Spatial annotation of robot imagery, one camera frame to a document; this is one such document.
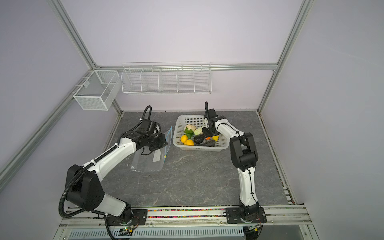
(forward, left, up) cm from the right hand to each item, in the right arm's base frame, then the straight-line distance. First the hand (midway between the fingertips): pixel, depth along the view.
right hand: (209, 134), depth 101 cm
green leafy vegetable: (0, +13, +2) cm, 13 cm away
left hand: (-15, +24, +10) cm, 30 cm away
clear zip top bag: (-18, +37, -4) cm, 41 cm away
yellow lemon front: (-8, +13, +1) cm, 15 cm away
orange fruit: (-5, +1, +3) cm, 6 cm away
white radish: (+3, +7, 0) cm, 8 cm away
